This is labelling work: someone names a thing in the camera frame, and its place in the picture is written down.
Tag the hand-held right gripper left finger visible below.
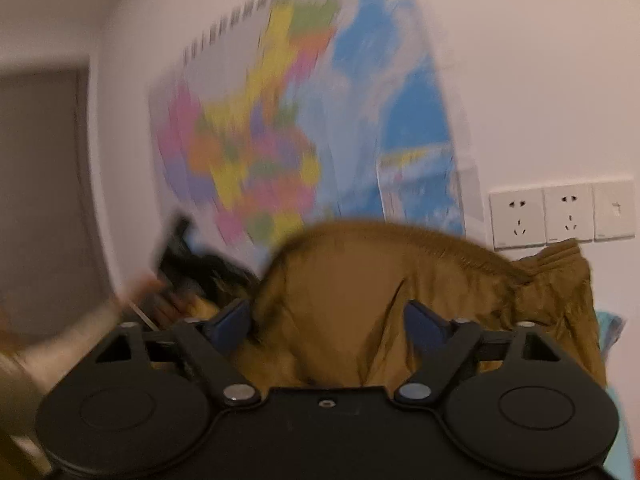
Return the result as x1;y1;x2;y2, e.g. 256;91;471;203
95;298;262;407

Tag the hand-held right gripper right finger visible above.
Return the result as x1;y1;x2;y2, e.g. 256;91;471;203
394;300;562;405

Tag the brown down jacket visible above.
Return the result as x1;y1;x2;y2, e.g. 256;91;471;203
190;219;608;391

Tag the person's left forearm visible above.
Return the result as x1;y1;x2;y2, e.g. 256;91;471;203
0;297;126;480

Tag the person's left hand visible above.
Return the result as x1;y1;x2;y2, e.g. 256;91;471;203
112;267;171;312

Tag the grey door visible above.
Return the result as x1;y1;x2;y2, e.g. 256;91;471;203
0;65;113;341

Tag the white wall socket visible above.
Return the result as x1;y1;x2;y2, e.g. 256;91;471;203
489;188;546;250
543;183;596;244

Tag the colourful wall map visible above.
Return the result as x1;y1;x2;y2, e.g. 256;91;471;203
147;0;485;267

